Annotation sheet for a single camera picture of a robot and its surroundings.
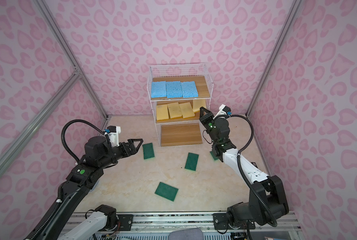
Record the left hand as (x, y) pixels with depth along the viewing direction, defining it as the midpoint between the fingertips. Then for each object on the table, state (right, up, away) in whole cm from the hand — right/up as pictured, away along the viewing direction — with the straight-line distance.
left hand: (137, 139), depth 69 cm
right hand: (+30, +16, +5) cm, 34 cm away
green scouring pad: (-1, -9, +25) cm, 27 cm away
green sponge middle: (+26, -16, +23) cm, 39 cm away
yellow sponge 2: (+23, +16, +19) cm, 34 cm away
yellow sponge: (+16, +15, +17) cm, 28 cm away
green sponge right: (+41, -14, +26) cm, 50 cm away
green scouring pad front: (+12, -29, +13) cm, 34 cm away
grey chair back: (+24, -43, -2) cm, 49 cm away
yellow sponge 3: (+29, +18, +9) cm, 35 cm away
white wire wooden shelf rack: (+18, +3, +37) cm, 42 cm away
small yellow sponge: (+9, +14, +17) cm, 24 cm away
